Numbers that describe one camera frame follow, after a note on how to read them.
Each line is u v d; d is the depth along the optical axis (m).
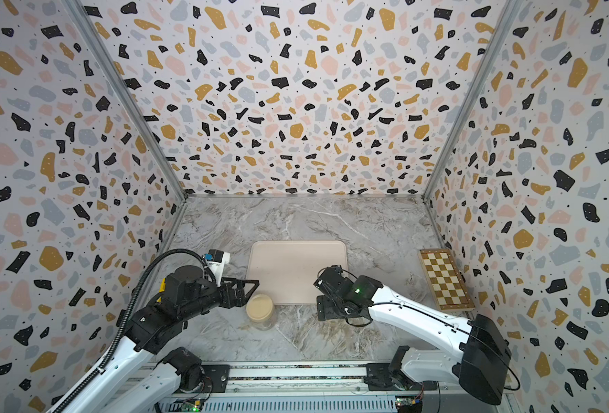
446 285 0.90
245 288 0.65
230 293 0.63
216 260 0.64
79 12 0.69
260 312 0.76
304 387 0.73
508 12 0.72
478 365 0.39
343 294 0.58
